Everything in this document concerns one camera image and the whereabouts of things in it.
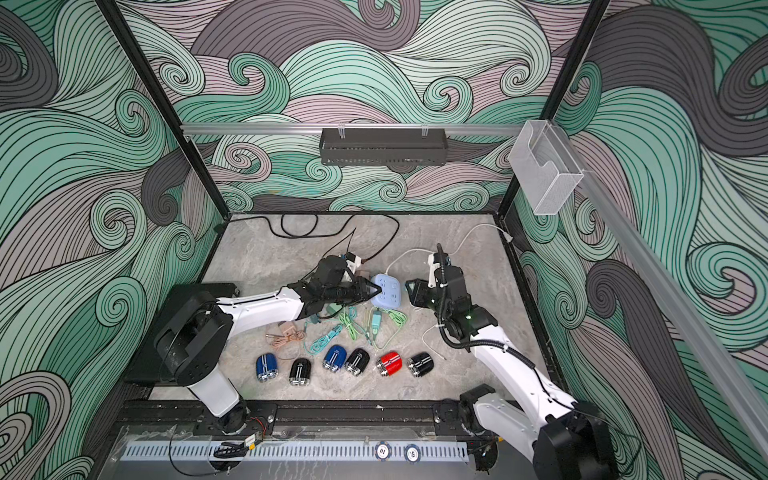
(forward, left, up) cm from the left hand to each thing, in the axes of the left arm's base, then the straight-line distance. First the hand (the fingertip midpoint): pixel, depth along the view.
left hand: (380, 287), depth 84 cm
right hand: (-1, -8, +3) cm, 8 cm away
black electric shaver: (-18, +6, -10) cm, 21 cm away
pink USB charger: (-8, +27, -10) cm, 30 cm away
